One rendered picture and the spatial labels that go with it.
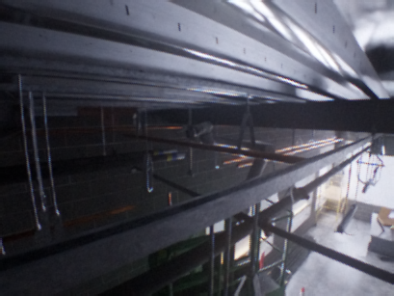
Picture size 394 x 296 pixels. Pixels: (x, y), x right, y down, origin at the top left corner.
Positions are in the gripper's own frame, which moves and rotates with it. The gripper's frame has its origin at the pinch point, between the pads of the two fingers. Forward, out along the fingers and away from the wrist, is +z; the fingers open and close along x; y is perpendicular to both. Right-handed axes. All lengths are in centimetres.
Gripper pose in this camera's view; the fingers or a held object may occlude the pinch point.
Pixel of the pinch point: (179, 137)
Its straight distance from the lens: 153.5
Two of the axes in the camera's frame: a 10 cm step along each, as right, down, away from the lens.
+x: 2.0, 9.3, 3.0
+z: -7.4, 3.5, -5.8
